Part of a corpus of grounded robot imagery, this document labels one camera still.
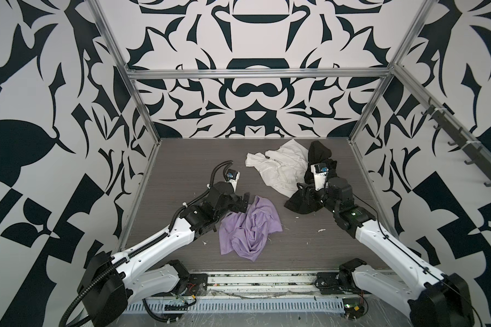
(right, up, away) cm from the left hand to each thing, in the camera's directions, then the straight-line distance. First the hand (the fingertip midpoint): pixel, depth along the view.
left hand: (239, 186), depth 78 cm
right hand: (+26, +2, +3) cm, 26 cm away
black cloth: (+37, +13, +20) cm, 44 cm away
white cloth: (+21, +5, +27) cm, 34 cm away
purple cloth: (+2, -18, +3) cm, 19 cm away
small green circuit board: (+40, -41, -7) cm, 57 cm away
